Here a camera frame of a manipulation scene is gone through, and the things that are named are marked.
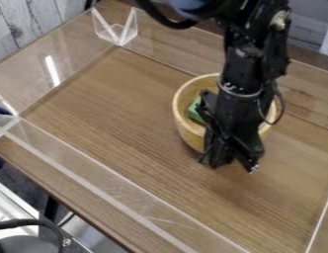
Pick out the brown wooden bowl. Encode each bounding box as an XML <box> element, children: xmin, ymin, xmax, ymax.
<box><xmin>171</xmin><ymin>72</ymin><xmax>277</xmax><ymax>154</ymax></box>

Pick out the blue object at left edge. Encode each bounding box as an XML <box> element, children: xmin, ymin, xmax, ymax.
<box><xmin>0</xmin><ymin>107</ymin><xmax>12</xmax><ymax>115</ymax></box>

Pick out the black metal table leg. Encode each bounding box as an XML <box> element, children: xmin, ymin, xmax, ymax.
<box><xmin>45</xmin><ymin>197</ymin><xmax>59</xmax><ymax>221</ymax></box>

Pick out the green rectangular block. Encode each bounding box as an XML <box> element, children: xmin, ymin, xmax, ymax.
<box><xmin>186</xmin><ymin>97</ymin><xmax>206</xmax><ymax>126</ymax></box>

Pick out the black cable bottom left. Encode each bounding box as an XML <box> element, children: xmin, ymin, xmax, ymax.
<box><xmin>0</xmin><ymin>218</ymin><xmax>66</xmax><ymax>253</ymax></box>

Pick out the clear acrylic tray enclosure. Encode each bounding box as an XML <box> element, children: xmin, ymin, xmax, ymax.
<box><xmin>0</xmin><ymin>2</ymin><xmax>328</xmax><ymax>253</ymax></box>

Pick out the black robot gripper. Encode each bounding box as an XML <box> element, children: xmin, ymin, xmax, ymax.
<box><xmin>197</xmin><ymin>89</ymin><xmax>265</xmax><ymax>173</ymax></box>

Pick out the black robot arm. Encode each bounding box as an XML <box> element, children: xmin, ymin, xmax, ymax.
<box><xmin>137</xmin><ymin>0</ymin><xmax>292</xmax><ymax>173</ymax></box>

